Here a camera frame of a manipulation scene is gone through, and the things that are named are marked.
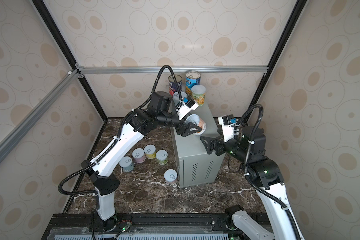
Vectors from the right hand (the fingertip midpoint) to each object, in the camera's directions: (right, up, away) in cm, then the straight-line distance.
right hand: (211, 133), depth 61 cm
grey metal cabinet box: (-6, -14, +6) cm, 16 cm away
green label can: (-25, -15, +31) cm, 42 cm away
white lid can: (-33, -11, +33) cm, 48 cm away
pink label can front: (-19, -24, +22) cm, 38 cm away
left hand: (-4, +4, -1) cm, 6 cm away
